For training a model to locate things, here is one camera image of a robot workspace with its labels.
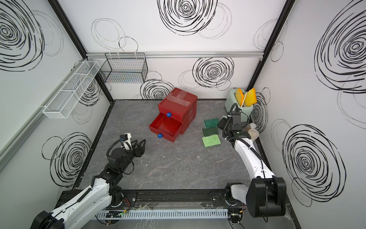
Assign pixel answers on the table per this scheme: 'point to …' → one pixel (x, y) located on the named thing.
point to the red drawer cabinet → (188, 117)
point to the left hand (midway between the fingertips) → (141, 140)
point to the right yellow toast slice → (250, 97)
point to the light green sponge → (211, 140)
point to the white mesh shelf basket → (66, 99)
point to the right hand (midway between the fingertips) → (224, 121)
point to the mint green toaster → (232, 98)
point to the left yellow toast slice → (239, 96)
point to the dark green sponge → (210, 122)
